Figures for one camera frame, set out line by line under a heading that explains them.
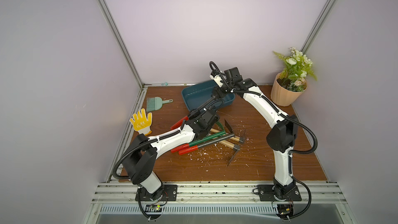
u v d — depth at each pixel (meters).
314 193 0.76
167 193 0.73
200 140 0.87
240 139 0.89
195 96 1.18
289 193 0.66
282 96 0.98
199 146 0.86
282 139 0.53
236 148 0.85
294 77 0.97
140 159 0.44
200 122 0.65
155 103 1.10
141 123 1.00
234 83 0.67
